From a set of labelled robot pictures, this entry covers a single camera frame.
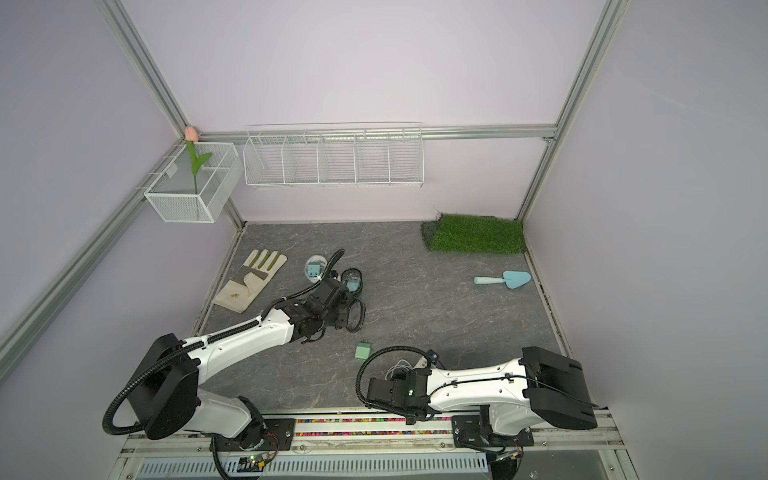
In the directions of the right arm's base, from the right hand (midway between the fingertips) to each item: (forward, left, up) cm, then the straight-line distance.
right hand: (392, 387), depth 79 cm
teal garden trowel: (+36, -42, -3) cm, 55 cm away
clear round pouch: (+45, +28, -1) cm, 53 cm away
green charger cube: (+10, +9, 0) cm, 13 cm away
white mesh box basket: (+42, +60, +32) cm, 80 cm away
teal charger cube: (+40, +28, -1) cm, 48 cm away
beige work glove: (+36, +50, -2) cm, 62 cm away
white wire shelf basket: (+67, +18, +27) cm, 75 cm away
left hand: (+20, +15, +6) cm, 25 cm away
